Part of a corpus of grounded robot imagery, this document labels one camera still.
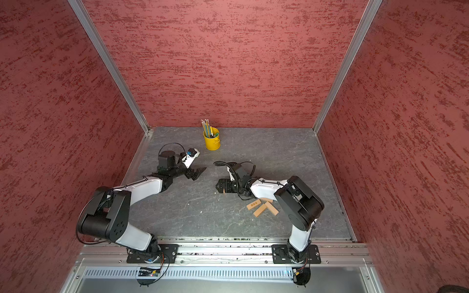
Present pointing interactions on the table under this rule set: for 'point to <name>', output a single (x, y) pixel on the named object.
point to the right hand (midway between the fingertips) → (224, 189)
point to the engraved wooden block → (250, 206)
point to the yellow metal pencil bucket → (212, 143)
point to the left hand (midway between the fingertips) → (198, 163)
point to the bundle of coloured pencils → (207, 129)
